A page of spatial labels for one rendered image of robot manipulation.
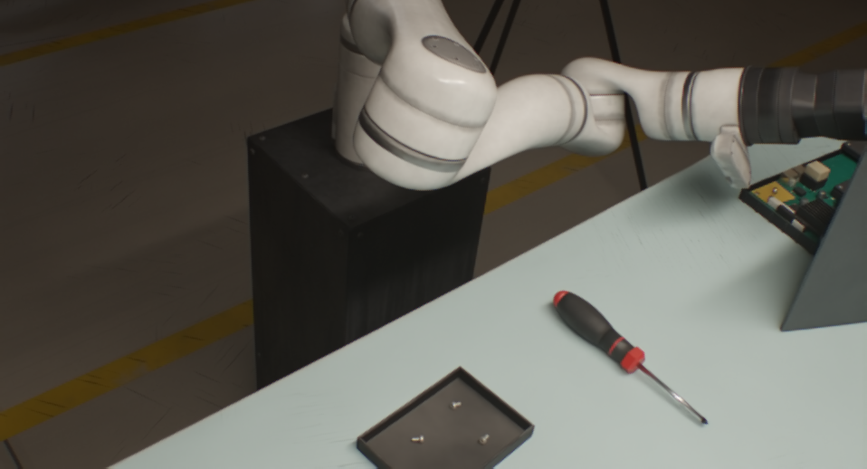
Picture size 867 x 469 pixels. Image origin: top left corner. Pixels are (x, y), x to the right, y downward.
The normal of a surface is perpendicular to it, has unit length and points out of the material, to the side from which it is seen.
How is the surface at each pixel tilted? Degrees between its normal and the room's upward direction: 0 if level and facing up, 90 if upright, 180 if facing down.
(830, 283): 90
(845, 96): 45
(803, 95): 40
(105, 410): 0
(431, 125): 81
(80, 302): 0
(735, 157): 67
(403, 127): 73
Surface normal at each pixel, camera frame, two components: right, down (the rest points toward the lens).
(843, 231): 0.21, 0.62
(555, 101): 0.63, -0.21
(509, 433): 0.11, -0.78
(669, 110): -0.53, 0.24
